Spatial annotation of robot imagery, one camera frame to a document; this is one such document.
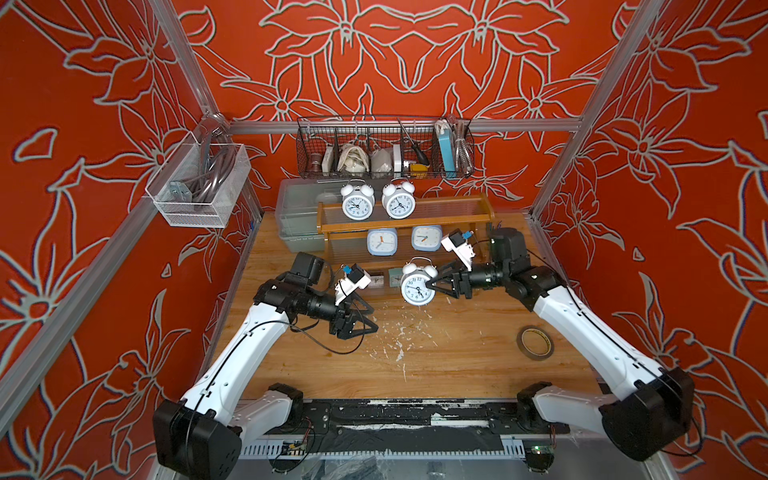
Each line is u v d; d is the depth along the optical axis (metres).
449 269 0.67
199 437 0.36
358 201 0.75
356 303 0.69
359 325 0.60
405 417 0.74
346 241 0.94
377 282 0.95
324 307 0.61
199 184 0.78
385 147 0.96
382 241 0.85
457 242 0.63
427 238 0.86
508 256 0.57
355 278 0.61
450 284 0.63
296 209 0.93
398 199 0.75
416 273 0.67
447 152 0.85
